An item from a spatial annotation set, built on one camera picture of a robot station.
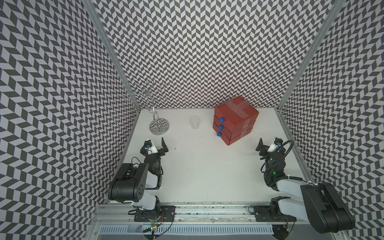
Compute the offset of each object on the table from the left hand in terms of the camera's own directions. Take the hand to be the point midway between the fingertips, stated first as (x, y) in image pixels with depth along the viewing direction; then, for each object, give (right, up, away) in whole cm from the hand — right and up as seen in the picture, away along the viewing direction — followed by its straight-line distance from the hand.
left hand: (155, 140), depth 87 cm
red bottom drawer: (+45, -2, +6) cm, 45 cm away
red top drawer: (+49, +17, +1) cm, 51 cm away
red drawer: (+41, +5, +9) cm, 43 cm away
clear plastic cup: (+23, +11, +15) cm, 30 cm away
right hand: (+66, -1, -1) cm, 66 cm away
